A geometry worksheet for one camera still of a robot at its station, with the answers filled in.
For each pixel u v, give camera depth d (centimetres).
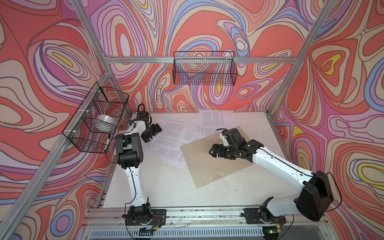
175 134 108
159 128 96
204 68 97
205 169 90
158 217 72
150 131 91
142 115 88
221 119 115
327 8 70
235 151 61
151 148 99
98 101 74
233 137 62
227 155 70
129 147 59
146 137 93
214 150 73
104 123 70
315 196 40
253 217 73
